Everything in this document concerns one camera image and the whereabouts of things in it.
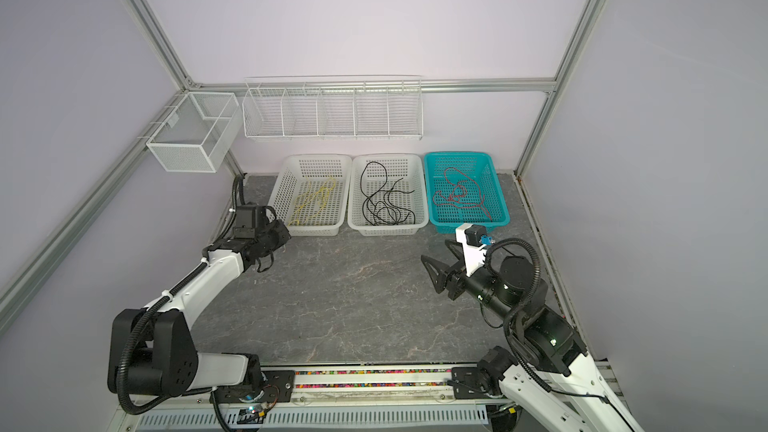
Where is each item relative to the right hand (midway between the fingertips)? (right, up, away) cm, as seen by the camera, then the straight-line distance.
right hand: (436, 251), depth 62 cm
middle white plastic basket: (-3, +24, +53) cm, 59 cm away
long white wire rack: (-30, +42, +37) cm, 64 cm away
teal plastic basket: (+25, +23, +52) cm, 62 cm away
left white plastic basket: (-48, +21, +54) cm, 75 cm away
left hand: (-41, +1, +27) cm, 49 cm away
